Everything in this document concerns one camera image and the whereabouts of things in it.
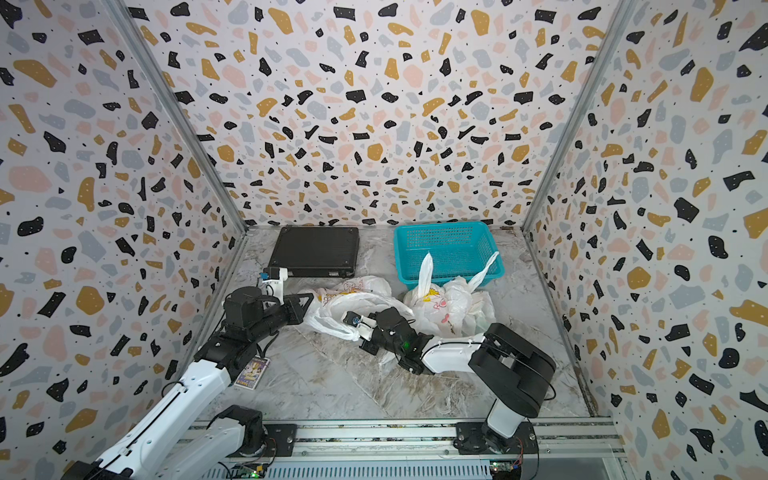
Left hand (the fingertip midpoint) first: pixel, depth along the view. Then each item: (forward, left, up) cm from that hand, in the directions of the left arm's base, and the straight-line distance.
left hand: (316, 295), depth 77 cm
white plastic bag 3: (+1, -45, -12) cm, 47 cm away
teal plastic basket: (+33, -44, -20) cm, 58 cm away
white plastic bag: (+4, -12, -6) cm, 14 cm away
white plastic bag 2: (-3, -33, -5) cm, 34 cm away
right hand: (-3, -9, -10) cm, 14 cm away
